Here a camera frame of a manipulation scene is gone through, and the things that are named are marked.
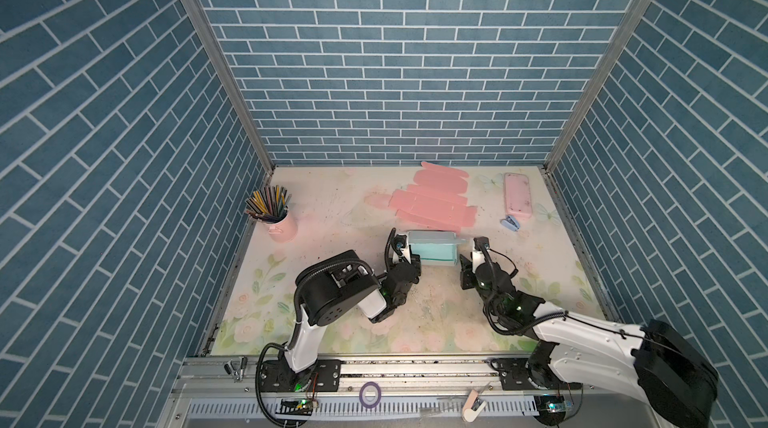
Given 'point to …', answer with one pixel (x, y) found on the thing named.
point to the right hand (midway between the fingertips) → (461, 254)
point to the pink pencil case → (517, 195)
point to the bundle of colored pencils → (270, 204)
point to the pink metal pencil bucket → (284, 231)
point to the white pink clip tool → (469, 414)
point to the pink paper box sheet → (436, 198)
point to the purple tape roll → (379, 391)
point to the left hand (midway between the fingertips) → (413, 245)
